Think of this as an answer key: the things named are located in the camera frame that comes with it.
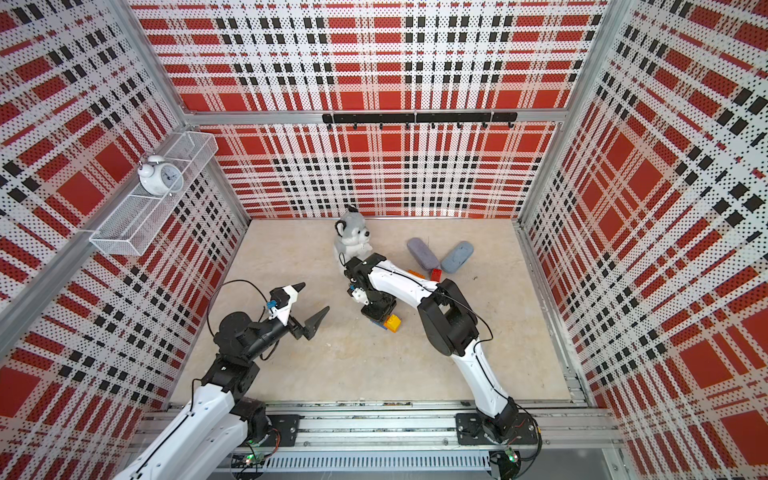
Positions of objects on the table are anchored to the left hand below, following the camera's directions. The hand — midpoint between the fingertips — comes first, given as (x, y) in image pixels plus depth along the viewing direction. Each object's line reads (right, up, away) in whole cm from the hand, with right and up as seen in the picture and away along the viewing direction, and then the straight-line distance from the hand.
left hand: (319, 294), depth 76 cm
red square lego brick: (+33, +3, +24) cm, 41 cm away
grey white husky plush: (+6, +16, +17) cm, 24 cm away
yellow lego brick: (+19, -10, +10) cm, 24 cm away
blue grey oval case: (+42, +9, +31) cm, 53 cm away
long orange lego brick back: (+25, +6, -14) cm, 29 cm away
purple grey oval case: (+29, +10, +32) cm, 44 cm away
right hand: (+18, -9, +15) cm, 25 cm away
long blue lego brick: (+14, -12, +16) cm, 25 cm away
